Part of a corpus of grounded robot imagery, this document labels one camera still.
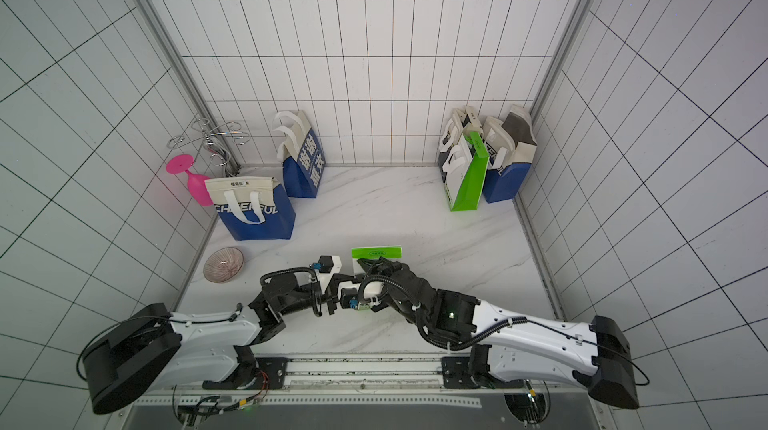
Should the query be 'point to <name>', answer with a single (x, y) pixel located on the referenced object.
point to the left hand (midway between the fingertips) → (359, 282)
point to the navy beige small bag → (463, 121)
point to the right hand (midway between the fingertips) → (364, 253)
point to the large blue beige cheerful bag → (254, 207)
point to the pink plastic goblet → (198, 186)
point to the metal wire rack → (210, 137)
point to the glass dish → (223, 265)
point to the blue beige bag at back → (302, 158)
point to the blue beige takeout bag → (512, 147)
